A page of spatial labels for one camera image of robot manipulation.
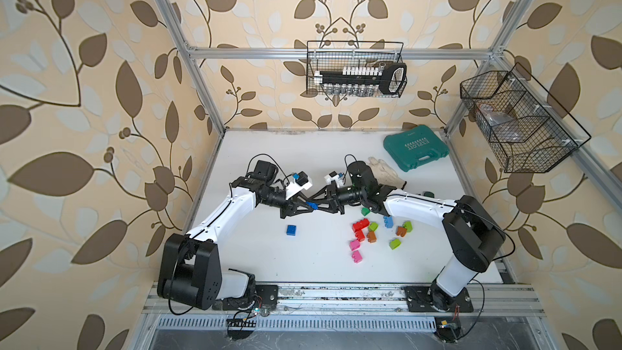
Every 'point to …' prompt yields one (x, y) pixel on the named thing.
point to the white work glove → (385, 174)
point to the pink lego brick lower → (356, 257)
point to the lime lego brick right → (408, 226)
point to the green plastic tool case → (412, 147)
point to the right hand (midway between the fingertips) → (309, 203)
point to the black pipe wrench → (428, 194)
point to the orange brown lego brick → (372, 236)
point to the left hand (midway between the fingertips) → (306, 202)
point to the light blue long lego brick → (389, 222)
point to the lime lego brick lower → (394, 244)
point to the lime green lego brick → (373, 226)
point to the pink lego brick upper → (354, 245)
